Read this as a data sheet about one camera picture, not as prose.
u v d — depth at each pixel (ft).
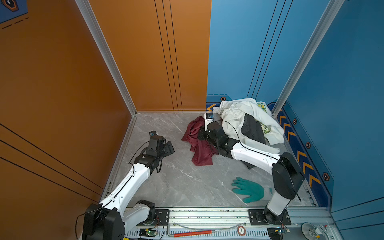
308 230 2.25
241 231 2.29
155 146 2.04
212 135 2.13
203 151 2.90
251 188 2.66
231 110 3.43
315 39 2.64
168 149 2.45
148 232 2.33
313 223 2.35
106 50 2.78
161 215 2.44
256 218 2.38
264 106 3.77
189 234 2.28
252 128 3.18
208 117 2.37
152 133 2.42
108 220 1.27
